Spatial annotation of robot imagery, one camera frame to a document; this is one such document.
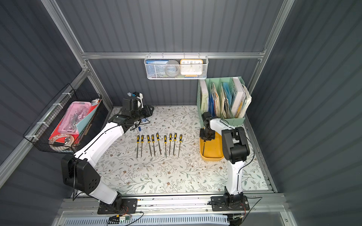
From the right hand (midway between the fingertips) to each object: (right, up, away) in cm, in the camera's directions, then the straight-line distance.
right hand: (208, 137), depth 100 cm
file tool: (-50, -3, -1) cm, 50 cm away
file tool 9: (-4, -7, -4) cm, 9 cm away
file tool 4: (-39, -3, -1) cm, 39 cm away
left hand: (-37, +21, -18) cm, 46 cm away
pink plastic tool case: (-75, +17, -26) cm, 82 cm away
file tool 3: (-42, -3, -1) cm, 42 cm away
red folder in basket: (-72, +5, -31) cm, 78 cm away
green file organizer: (+9, +27, -6) cm, 30 cm away
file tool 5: (-35, -1, -1) cm, 35 cm away
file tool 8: (-24, -1, -1) cm, 24 cm away
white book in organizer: (+21, +28, -3) cm, 35 cm away
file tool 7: (-27, -2, -1) cm, 27 cm away
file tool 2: (-47, -3, -1) cm, 47 cm away
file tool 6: (-30, -3, -1) cm, 31 cm away
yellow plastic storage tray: (+2, -8, -6) cm, 10 cm away
